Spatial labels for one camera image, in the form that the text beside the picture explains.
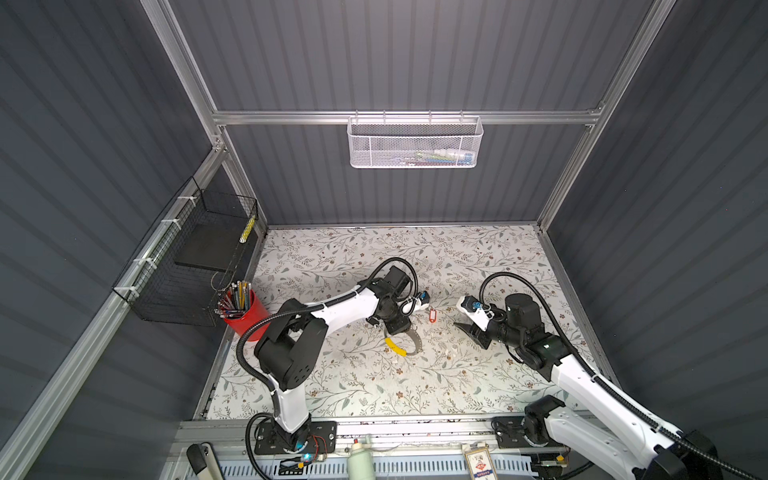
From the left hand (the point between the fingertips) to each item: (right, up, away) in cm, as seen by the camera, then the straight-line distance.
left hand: (403, 321), depth 91 cm
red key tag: (+10, +1, +5) cm, 11 cm away
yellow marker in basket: (-43, +27, -9) cm, 52 cm away
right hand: (+17, +4, -10) cm, 20 cm away
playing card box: (+17, -28, -21) cm, 39 cm away
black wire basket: (-55, +22, -14) cm, 61 cm away
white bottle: (-10, -25, -26) cm, 38 cm away
